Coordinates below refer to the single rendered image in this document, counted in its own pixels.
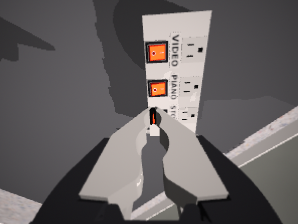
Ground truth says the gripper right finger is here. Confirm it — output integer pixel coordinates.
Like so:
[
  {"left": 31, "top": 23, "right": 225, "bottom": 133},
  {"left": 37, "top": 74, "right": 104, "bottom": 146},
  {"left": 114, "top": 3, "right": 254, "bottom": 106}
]
[{"left": 153, "top": 106, "right": 283, "bottom": 224}]

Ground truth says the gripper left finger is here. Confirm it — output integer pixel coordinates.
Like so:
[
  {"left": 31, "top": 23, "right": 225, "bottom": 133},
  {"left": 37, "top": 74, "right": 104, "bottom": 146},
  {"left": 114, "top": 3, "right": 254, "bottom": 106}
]
[{"left": 31, "top": 107, "right": 153, "bottom": 224}]

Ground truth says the white power strip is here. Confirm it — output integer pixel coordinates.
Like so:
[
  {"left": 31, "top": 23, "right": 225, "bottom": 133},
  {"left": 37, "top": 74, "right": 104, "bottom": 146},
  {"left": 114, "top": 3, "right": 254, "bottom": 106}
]
[{"left": 142, "top": 11, "right": 212, "bottom": 133}]

